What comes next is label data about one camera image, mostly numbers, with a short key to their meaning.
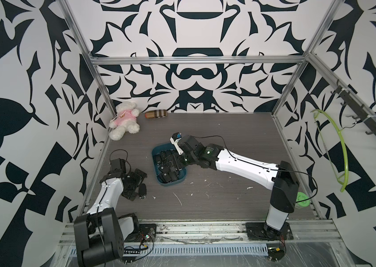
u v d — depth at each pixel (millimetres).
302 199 487
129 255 715
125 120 1050
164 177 873
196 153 594
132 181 786
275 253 715
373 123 582
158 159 948
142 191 851
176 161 677
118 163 700
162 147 975
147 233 731
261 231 741
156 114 1151
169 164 681
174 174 901
